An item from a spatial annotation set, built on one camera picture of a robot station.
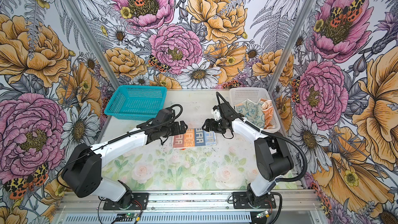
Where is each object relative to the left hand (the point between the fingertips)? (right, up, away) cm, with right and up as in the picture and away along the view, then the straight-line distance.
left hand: (180, 132), depth 87 cm
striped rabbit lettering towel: (+8, -4, +7) cm, 11 cm away
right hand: (+16, 0, +2) cm, 16 cm away
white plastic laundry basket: (+38, +22, +25) cm, 51 cm away
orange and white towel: (+53, +14, +12) cm, 56 cm away
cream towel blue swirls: (+45, +11, +18) cm, 50 cm away
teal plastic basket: (-35, +17, +28) cm, 48 cm away
